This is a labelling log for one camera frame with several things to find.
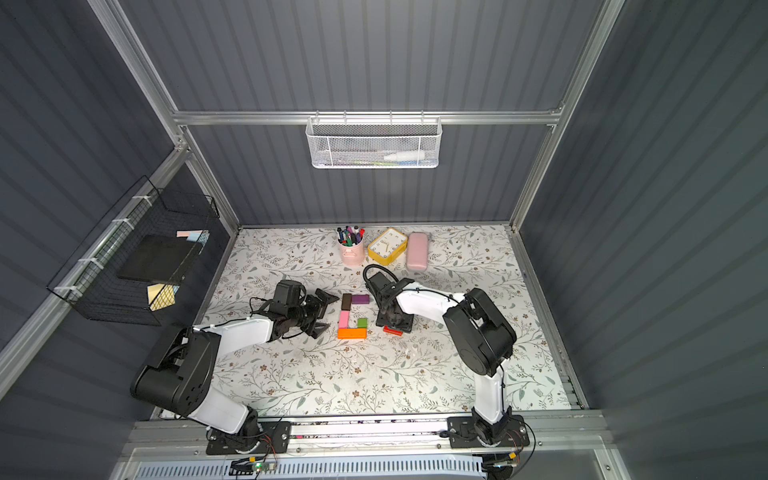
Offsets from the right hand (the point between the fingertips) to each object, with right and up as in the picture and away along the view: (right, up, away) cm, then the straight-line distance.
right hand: (389, 326), depth 92 cm
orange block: (-11, -2, -1) cm, 12 cm away
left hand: (-15, +6, -2) cm, 16 cm away
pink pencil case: (+11, +23, +19) cm, 32 cm away
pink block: (-15, +1, +2) cm, 15 cm away
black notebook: (-57, +22, -18) cm, 63 cm away
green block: (-9, +1, +2) cm, 9 cm away
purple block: (-10, +7, +8) cm, 15 cm away
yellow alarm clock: (-1, +26, +19) cm, 32 cm away
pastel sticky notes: (-54, +28, -10) cm, 62 cm away
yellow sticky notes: (-46, +14, -32) cm, 58 cm away
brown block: (-14, +7, +6) cm, 17 cm away
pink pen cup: (-13, +22, +12) cm, 28 cm away
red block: (+1, 0, -5) cm, 5 cm away
